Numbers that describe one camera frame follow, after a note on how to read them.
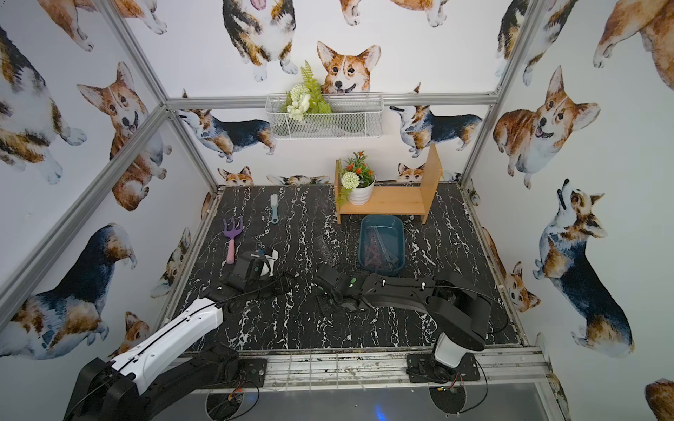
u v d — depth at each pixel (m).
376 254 0.98
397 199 1.07
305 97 0.78
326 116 0.84
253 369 0.75
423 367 0.73
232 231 1.07
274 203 1.17
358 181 0.94
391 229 1.05
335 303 0.69
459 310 0.44
